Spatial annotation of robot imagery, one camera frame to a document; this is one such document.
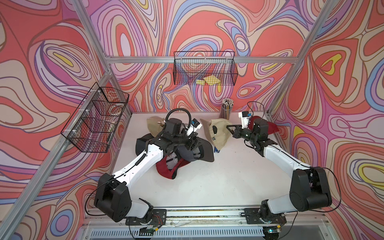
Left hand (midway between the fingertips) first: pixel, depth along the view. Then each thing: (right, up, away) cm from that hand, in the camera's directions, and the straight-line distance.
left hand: (201, 137), depth 77 cm
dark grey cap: (+2, -10, +19) cm, 21 cm away
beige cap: (+11, +3, +11) cm, 16 cm away
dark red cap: (+50, +5, +24) cm, 56 cm away
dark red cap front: (-20, -19, +14) cm, 30 cm away
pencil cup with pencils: (+19, +19, +25) cm, 36 cm away
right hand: (+16, +4, +8) cm, 18 cm away
